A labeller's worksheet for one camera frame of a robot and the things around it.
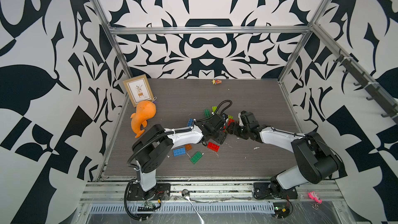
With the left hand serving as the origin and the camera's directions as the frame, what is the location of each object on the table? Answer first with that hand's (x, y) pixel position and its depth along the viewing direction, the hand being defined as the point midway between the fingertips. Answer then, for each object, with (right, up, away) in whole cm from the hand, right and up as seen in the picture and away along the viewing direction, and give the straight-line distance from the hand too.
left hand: (220, 130), depth 89 cm
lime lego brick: (+8, +6, +9) cm, 14 cm away
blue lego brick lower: (-23, -11, -5) cm, 26 cm away
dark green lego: (-14, -13, -6) cm, 20 cm away
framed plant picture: (-51, +24, +13) cm, 58 cm away
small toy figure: (0, +30, +26) cm, 40 cm away
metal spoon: (-19, -27, -14) cm, 36 cm away
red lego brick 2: (+7, +4, +6) cm, 10 cm away
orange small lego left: (-18, -9, -2) cm, 20 cm away
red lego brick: (-4, -9, -2) cm, 10 cm away
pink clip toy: (+41, -27, -17) cm, 51 cm away
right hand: (+6, +1, +4) cm, 7 cm away
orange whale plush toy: (-45, +11, +6) cm, 46 cm away
